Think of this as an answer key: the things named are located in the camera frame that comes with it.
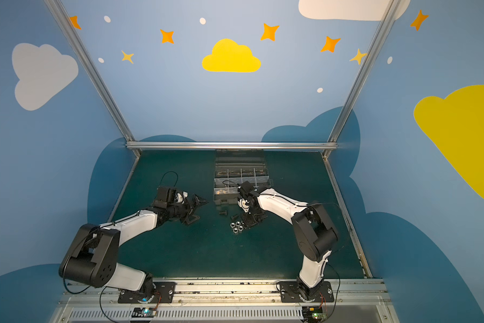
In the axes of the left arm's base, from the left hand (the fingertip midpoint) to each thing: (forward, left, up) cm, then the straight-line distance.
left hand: (208, 207), depth 88 cm
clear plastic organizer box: (+32, -9, -10) cm, 35 cm away
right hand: (-3, -20, -6) cm, 21 cm away
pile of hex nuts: (-5, -13, -8) cm, 16 cm away
